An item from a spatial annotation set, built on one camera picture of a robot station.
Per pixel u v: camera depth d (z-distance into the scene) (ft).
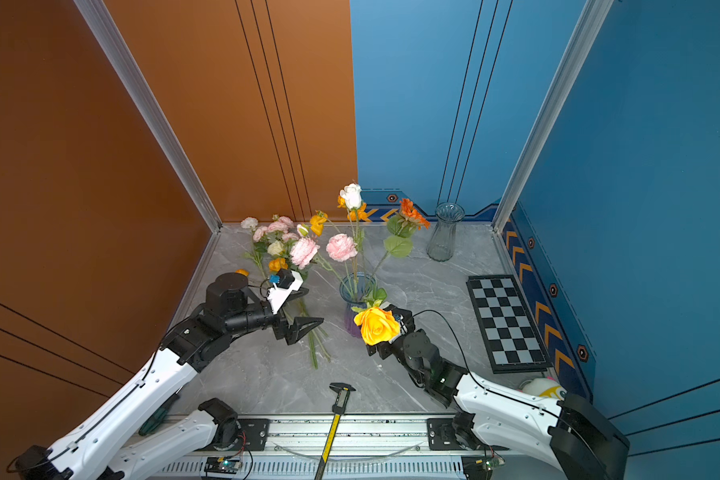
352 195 2.21
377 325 1.62
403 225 2.28
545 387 2.43
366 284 2.59
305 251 2.23
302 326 1.97
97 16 2.28
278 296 1.92
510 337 2.84
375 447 2.39
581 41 2.40
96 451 1.30
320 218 2.75
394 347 2.22
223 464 2.33
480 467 2.31
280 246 3.47
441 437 2.38
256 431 2.44
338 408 2.53
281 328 1.95
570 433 1.37
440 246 3.46
